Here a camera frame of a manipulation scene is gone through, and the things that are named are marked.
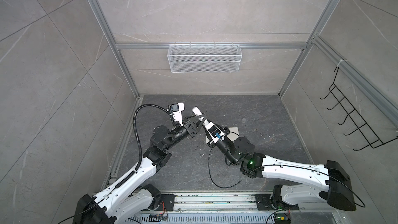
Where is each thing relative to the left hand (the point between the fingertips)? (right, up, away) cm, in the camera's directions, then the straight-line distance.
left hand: (205, 114), depth 61 cm
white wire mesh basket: (0, +35, +40) cm, 53 cm away
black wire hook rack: (+65, -10, -2) cm, 66 cm away
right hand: (+1, -3, +4) cm, 5 cm away
